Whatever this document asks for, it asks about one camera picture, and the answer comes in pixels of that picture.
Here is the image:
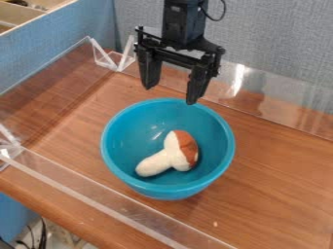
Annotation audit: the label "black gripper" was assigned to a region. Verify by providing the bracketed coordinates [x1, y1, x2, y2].
[136, 0, 227, 105]

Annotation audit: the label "blue plastic bowl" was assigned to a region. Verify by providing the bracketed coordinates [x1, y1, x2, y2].
[101, 98, 236, 200]

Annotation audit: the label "plush white brown mushroom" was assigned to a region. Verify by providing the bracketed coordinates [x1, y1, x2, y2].
[136, 130, 200, 177]

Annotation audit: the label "clear acrylic back barrier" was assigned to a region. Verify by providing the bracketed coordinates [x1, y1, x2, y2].
[122, 34, 333, 142]

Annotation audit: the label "clear acrylic barrier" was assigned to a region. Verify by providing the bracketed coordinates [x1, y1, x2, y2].
[0, 147, 239, 249]
[0, 37, 114, 148]
[122, 34, 333, 142]

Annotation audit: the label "clear acrylic left barrier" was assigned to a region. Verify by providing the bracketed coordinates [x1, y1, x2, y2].
[0, 37, 114, 148]

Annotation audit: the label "wooden shelf unit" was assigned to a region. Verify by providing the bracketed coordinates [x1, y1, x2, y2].
[0, 0, 78, 36]

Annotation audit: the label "clear acrylic front barrier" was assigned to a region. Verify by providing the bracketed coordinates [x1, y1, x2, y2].
[0, 147, 239, 249]

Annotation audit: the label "clear triangular acrylic bracket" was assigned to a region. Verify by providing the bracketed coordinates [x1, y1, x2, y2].
[90, 35, 137, 72]

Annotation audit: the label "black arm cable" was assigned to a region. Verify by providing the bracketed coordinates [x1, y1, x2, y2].
[200, 0, 228, 22]

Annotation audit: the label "black cables under table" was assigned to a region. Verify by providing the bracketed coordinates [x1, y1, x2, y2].
[0, 217, 50, 249]

